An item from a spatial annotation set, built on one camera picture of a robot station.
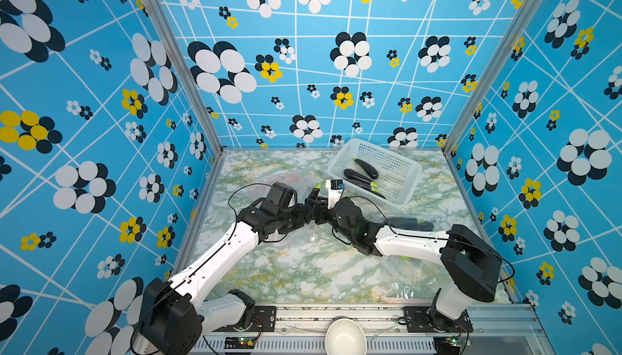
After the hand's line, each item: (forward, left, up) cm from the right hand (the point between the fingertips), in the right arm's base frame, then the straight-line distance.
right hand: (313, 199), depth 81 cm
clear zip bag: (+4, +4, -1) cm, 5 cm away
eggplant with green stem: (+2, 0, 0) cm, 2 cm away
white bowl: (-37, -10, -17) cm, 41 cm away
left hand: (-5, 0, -2) cm, 6 cm away
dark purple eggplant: (0, -37, -18) cm, 41 cm away
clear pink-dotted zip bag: (-20, -33, -20) cm, 43 cm away
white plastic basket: (+23, -26, -15) cm, 38 cm away
